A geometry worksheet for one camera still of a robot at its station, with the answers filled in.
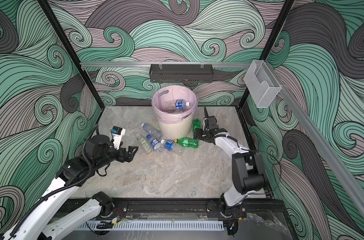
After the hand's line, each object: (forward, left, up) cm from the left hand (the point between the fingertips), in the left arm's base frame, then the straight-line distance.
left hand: (130, 144), depth 69 cm
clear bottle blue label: (+11, -17, -20) cm, 29 cm away
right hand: (+17, -37, -16) cm, 44 cm away
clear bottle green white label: (+12, -1, -20) cm, 23 cm away
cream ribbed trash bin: (+17, -22, -12) cm, 30 cm away
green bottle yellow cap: (+13, -29, -19) cm, 37 cm away
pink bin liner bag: (+40, -19, -1) cm, 44 cm away
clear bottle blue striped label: (+12, -9, -21) cm, 26 cm away
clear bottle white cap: (+24, -5, -24) cm, 34 cm away
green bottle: (+31, -36, -23) cm, 53 cm away
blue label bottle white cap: (+37, -18, -10) cm, 42 cm away
